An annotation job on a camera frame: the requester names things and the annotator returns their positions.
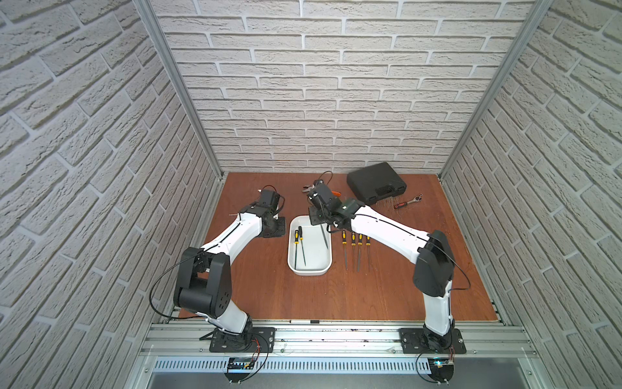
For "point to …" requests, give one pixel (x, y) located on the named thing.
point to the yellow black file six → (353, 243)
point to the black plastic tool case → (376, 182)
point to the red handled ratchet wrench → (402, 204)
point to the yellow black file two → (301, 243)
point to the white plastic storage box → (307, 252)
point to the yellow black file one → (296, 241)
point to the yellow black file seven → (344, 242)
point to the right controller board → (441, 369)
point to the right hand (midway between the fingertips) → (319, 210)
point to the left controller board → (239, 369)
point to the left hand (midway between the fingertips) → (282, 225)
